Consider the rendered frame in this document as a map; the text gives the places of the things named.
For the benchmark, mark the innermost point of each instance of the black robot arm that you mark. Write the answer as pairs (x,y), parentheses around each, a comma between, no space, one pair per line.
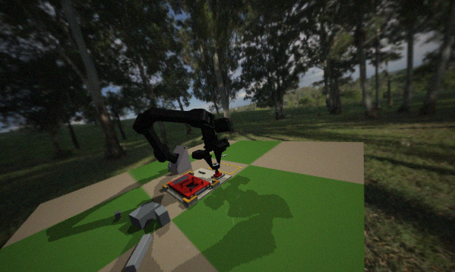
(197,118)

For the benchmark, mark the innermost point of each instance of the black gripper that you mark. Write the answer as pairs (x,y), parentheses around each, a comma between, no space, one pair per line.
(200,154)

